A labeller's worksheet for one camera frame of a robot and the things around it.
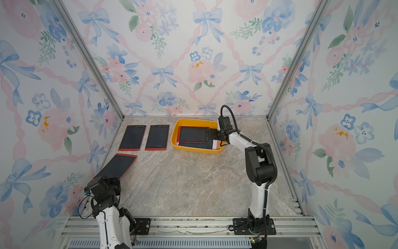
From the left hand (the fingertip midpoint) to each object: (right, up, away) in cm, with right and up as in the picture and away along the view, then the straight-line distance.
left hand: (117, 173), depth 84 cm
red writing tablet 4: (+14, +19, +26) cm, 35 cm away
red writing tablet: (+39, +21, +23) cm, 50 cm away
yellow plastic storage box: (+41, +29, +30) cm, 58 cm away
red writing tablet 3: (-3, +18, +26) cm, 32 cm away
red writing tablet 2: (-4, +2, +8) cm, 9 cm away
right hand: (+54, +23, +21) cm, 62 cm away
